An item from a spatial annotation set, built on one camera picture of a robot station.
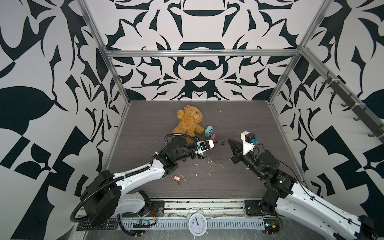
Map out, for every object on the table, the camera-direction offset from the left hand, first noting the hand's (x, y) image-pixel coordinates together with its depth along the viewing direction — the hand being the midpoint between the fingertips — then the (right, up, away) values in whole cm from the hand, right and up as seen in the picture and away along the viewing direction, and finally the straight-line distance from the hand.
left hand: (216, 136), depth 68 cm
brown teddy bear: (-12, +8, +32) cm, 35 cm away
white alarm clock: (-8, -39, +1) cm, 40 cm away
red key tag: (-19, -25, +15) cm, 35 cm away
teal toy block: (0, 0, +29) cm, 29 cm away
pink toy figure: (+3, -4, +30) cm, 30 cm away
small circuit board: (-34, -42, +4) cm, 54 cm away
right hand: (+6, -2, 0) cm, 6 cm away
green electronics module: (+26, -42, +3) cm, 50 cm away
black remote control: (-47, -41, +2) cm, 62 cm away
